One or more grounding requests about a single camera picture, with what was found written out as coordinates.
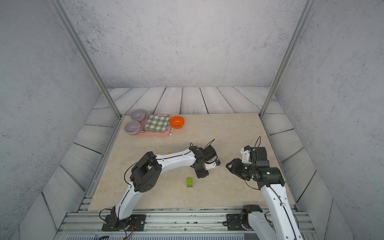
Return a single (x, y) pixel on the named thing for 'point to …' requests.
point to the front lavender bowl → (132, 127)
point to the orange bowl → (177, 122)
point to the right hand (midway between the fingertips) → (230, 166)
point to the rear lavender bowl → (138, 115)
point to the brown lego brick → (189, 186)
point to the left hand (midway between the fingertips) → (205, 175)
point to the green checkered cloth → (157, 123)
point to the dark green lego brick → (189, 182)
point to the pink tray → (143, 132)
